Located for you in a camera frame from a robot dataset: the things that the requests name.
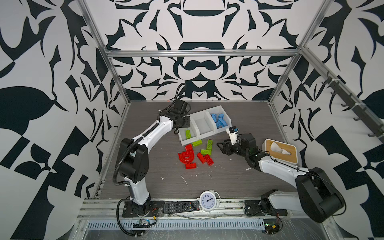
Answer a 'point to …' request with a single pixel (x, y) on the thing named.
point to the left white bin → (193, 130)
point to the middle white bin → (203, 124)
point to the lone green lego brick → (188, 134)
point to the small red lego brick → (188, 148)
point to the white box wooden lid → (282, 151)
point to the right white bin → (219, 110)
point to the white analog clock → (209, 200)
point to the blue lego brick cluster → (220, 120)
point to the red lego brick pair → (205, 158)
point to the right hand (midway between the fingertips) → (221, 141)
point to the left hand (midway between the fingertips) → (186, 119)
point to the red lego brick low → (192, 165)
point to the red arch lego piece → (186, 157)
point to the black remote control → (173, 207)
